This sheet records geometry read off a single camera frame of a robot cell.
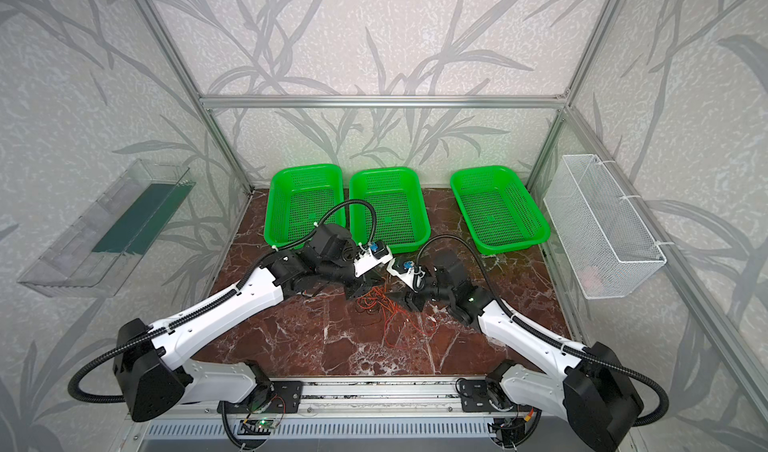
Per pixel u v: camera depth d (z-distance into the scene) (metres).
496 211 1.12
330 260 0.60
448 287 0.62
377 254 0.63
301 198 1.23
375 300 0.79
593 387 0.40
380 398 0.75
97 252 0.63
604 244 0.62
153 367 0.38
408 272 0.65
